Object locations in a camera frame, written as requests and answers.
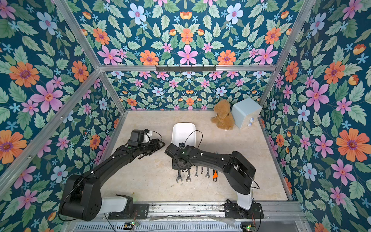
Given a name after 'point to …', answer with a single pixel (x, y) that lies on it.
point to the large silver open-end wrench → (179, 177)
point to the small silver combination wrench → (202, 172)
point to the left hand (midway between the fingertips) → (163, 144)
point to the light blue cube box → (245, 112)
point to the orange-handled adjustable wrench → (215, 176)
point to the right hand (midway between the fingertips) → (177, 165)
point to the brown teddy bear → (223, 120)
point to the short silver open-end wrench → (196, 174)
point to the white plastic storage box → (184, 132)
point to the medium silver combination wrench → (207, 174)
